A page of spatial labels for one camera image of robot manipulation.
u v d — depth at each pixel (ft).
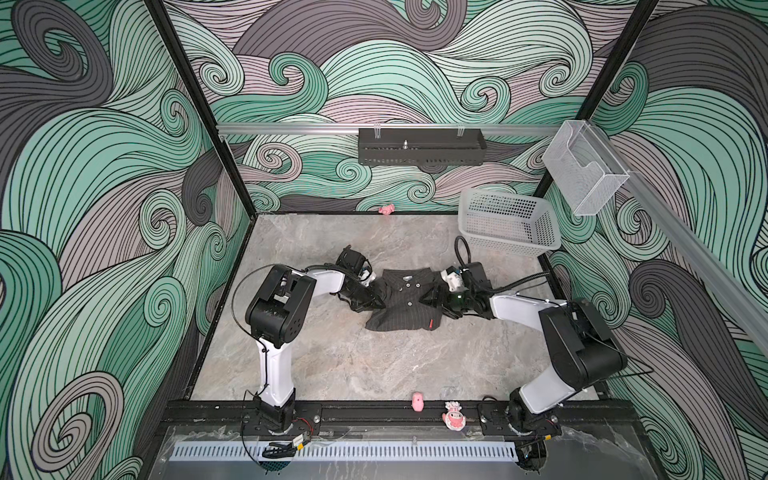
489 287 2.43
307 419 2.39
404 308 2.92
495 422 2.38
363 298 2.83
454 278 2.86
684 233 2.00
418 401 2.44
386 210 3.90
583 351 1.48
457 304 2.61
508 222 3.86
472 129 3.09
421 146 3.19
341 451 2.29
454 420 2.33
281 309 1.70
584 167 2.60
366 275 2.91
